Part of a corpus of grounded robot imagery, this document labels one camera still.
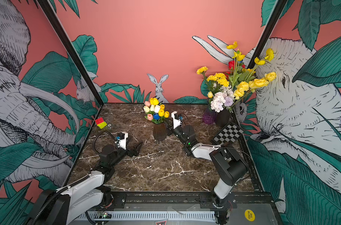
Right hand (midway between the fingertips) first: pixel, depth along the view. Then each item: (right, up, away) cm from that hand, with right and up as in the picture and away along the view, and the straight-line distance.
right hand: (163, 117), depth 80 cm
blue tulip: (-3, +1, -6) cm, 7 cm away
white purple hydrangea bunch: (+35, +11, +1) cm, 37 cm away
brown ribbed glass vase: (-3, -9, +11) cm, 15 cm away
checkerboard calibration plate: (+46, -12, +18) cm, 51 cm away
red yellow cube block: (-48, -4, +21) cm, 53 cm away
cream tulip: (-9, +5, -3) cm, 11 cm away
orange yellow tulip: (0, +6, -4) cm, 7 cm away
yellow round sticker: (+45, -50, -10) cm, 68 cm away
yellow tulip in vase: (-5, +9, -4) cm, 11 cm away
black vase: (+42, 0, +20) cm, 47 cm away
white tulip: (-3, +5, -5) cm, 8 cm away
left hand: (-16, -13, +3) cm, 20 cm away
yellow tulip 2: (-1, +3, -7) cm, 8 cm away
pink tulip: (-7, +1, -7) cm, 10 cm away
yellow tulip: (+2, +2, -4) cm, 5 cm away
